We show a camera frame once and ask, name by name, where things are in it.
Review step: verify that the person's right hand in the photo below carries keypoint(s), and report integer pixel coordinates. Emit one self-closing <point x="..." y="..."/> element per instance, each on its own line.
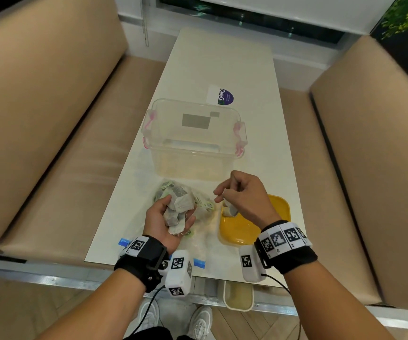
<point x="253" y="201"/>

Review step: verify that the person's left hand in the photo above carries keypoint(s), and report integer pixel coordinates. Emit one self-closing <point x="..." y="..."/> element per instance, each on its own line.
<point x="156" y="226"/>

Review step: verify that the tea bags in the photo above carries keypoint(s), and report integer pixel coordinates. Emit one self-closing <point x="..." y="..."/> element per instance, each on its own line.
<point x="204" y="203"/>
<point x="229" y="209"/>
<point x="179" y="212"/>

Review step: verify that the yellow tray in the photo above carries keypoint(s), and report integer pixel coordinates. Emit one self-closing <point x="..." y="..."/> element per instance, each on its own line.
<point x="278" y="212"/>

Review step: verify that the clear zip bag with tea bags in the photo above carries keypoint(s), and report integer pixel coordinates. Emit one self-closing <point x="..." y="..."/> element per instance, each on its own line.
<point x="204" y="240"/>

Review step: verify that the person's left forearm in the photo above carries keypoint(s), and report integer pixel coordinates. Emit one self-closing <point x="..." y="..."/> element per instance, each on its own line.
<point x="97" y="311"/>

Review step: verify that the person's left white shoe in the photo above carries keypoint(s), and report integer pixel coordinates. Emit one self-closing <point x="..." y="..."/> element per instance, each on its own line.
<point x="151" y="315"/>

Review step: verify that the person's white shoe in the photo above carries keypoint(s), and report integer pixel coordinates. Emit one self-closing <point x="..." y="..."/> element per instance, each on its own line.
<point x="200" y="322"/>
<point x="151" y="315"/>

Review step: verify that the person's right white shoe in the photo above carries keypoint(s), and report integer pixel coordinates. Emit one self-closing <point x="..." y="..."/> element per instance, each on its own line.
<point x="200" y="322"/>

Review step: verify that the person's black trousers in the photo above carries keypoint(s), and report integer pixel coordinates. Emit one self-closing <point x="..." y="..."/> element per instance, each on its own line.
<point x="154" y="334"/>

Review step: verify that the black left wristband with markers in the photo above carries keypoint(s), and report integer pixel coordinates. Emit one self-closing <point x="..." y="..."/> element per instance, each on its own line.
<point x="143" y="260"/>

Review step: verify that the black wristband with markers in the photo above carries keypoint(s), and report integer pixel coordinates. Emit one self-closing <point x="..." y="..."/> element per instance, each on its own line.
<point x="285" y="249"/>
<point x="143" y="260"/>

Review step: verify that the black right wristband with markers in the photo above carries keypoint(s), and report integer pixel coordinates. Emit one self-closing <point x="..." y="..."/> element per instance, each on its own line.
<point x="285" y="249"/>

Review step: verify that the marker cube on right wrist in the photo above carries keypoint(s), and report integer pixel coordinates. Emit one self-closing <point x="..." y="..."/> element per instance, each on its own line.
<point x="250" y="263"/>

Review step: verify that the clear storage box pink latches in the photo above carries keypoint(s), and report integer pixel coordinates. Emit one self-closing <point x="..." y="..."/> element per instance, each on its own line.
<point x="190" y="155"/>

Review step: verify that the small white bin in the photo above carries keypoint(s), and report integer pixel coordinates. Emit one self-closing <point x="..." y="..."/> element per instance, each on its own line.
<point x="238" y="295"/>

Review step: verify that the grey rectangular label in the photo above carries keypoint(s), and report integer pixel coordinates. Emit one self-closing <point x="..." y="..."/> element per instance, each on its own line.
<point x="195" y="121"/>

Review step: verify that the white and purple sticker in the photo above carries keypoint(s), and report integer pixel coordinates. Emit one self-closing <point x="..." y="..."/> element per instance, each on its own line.
<point x="220" y="95"/>

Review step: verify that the beige bench seat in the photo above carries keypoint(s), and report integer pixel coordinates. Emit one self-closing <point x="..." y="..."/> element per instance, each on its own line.
<point x="374" y="173"/>
<point x="48" y="120"/>

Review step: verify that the white roller blind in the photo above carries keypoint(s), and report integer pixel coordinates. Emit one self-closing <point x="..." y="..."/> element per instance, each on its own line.
<point x="296" y="8"/>

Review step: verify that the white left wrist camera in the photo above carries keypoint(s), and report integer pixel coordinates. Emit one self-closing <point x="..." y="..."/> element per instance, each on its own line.
<point x="177" y="274"/>

